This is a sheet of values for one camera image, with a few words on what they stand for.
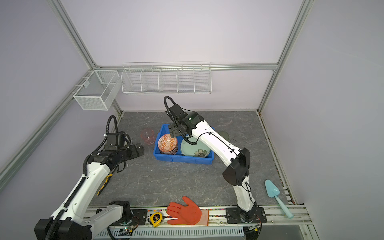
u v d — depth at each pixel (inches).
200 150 37.1
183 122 21.4
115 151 23.2
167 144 36.0
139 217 28.8
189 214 29.3
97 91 39.0
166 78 38.9
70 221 15.1
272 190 32.1
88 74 35.0
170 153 34.2
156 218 28.4
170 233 61.9
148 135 40.0
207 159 36.5
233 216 28.9
